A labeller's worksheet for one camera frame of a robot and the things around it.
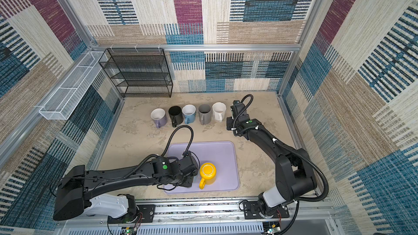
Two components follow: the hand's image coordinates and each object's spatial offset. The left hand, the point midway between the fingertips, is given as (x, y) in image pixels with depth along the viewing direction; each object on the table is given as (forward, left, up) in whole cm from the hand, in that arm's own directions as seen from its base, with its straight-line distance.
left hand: (193, 179), depth 76 cm
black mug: (+38, +12, +1) cm, 40 cm away
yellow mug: (+1, -7, +2) cm, 7 cm away
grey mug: (+36, -5, +3) cm, 37 cm away
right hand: (+28, -21, +5) cm, 35 cm away
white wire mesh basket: (+23, +55, +26) cm, 65 cm away
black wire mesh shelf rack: (+66, +39, +10) cm, 78 cm away
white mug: (+41, -14, +1) cm, 43 cm away
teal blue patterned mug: (+41, +5, 0) cm, 41 cm away
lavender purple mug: (+41, +24, -4) cm, 47 cm away
